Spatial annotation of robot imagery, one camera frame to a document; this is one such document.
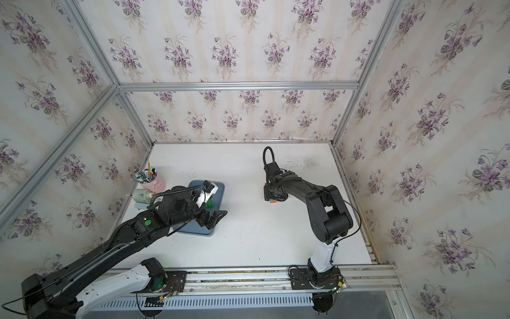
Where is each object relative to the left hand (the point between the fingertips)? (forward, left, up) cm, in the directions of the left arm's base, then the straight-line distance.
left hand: (220, 205), depth 72 cm
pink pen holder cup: (+17, +33, -12) cm, 39 cm away
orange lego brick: (+12, -22, -19) cm, 32 cm away
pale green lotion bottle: (+11, +38, -12) cm, 41 cm away
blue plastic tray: (-10, +8, +3) cm, 13 cm away
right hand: (+14, -24, -17) cm, 33 cm away
